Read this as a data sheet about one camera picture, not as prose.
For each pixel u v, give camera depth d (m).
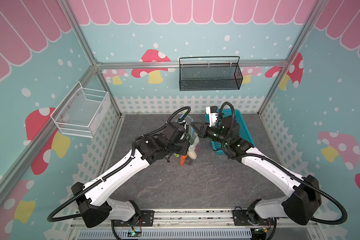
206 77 0.94
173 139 0.51
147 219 0.75
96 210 0.40
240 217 0.74
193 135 0.70
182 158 0.85
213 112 0.63
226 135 0.54
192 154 0.85
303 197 0.40
